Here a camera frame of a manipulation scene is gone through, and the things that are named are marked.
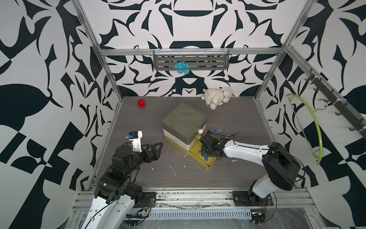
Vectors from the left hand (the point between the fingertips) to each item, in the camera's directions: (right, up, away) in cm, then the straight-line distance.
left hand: (154, 141), depth 69 cm
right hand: (+26, -9, +21) cm, 35 cm away
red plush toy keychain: (-19, +21, +42) cm, 51 cm away
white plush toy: (+36, +25, +39) cm, 59 cm away
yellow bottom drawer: (+21, -11, +20) cm, 31 cm away
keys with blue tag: (+38, +1, +32) cm, 50 cm away
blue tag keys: (+28, -14, +18) cm, 36 cm away
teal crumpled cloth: (+13, +42, +22) cm, 50 cm away
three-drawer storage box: (+13, +7, +9) cm, 17 cm away
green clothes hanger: (+74, -4, -5) cm, 74 cm away
